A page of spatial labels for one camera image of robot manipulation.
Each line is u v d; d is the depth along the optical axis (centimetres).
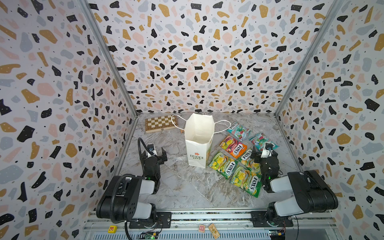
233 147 100
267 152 77
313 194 45
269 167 68
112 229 70
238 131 107
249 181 84
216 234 70
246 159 93
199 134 100
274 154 82
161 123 113
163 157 85
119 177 44
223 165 90
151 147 76
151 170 66
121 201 43
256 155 82
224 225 73
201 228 71
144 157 79
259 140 102
